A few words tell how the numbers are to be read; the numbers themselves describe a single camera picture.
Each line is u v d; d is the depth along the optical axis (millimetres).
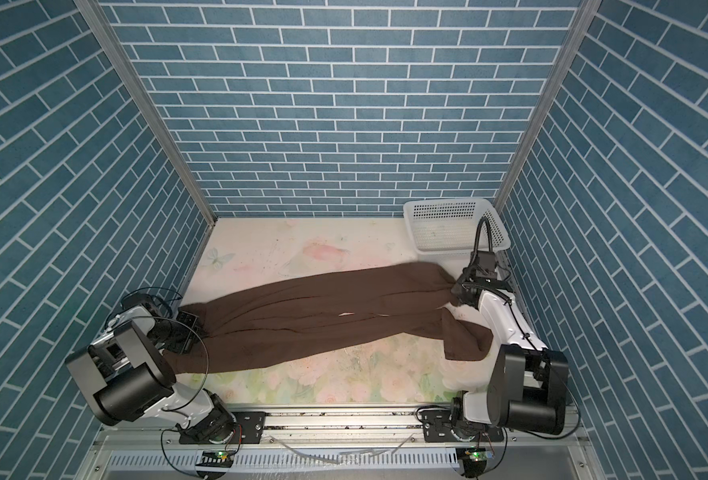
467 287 650
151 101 872
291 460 770
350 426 753
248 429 728
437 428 735
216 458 722
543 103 872
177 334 738
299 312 956
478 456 709
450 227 1200
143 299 722
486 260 686
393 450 708
